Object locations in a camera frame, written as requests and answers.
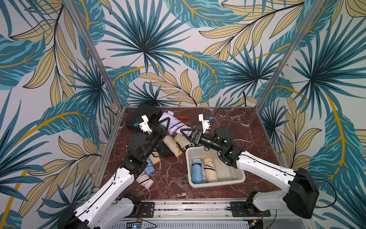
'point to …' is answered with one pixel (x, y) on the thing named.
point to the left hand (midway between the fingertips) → (170, 121)
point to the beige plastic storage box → (226, 174)
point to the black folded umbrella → (166, 150)
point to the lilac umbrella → (175, 124)
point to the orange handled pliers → (182, 117)
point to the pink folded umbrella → (145, 180)
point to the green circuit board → (136, 227)
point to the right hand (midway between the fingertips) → (181, 131)
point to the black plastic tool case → (152, 113)
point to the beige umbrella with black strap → (155, 158)
